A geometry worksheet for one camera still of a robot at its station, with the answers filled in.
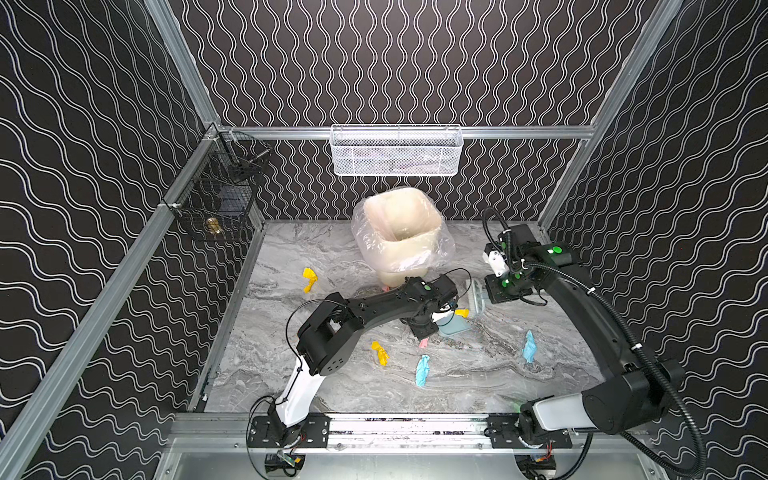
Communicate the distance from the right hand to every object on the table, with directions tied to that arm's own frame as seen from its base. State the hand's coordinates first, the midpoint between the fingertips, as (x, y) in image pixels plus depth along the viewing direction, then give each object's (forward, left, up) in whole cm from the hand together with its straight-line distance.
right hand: (495, 294), depth 78 cm
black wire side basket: (+27, +83, +10) cm, 88 cm away
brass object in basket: (+14, +76, +12) cm, 78 cm away
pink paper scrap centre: (-6, +18, -17) cm, 26 cm away
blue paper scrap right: (-7, -13, -19) cm, 24 cm away
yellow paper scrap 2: (+17, +56, -15) cm, 61 cm away
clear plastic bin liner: (+13, +12, +1) cm, 18 cm away
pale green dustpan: (-5, +11, -6) cm, 14 cm away
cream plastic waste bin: (+32, +24, -9) cm, 40 cm away
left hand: (-4, +16, -14) cm, 21 cm away
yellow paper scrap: (+4, +5, -18) cm, 19 cm away
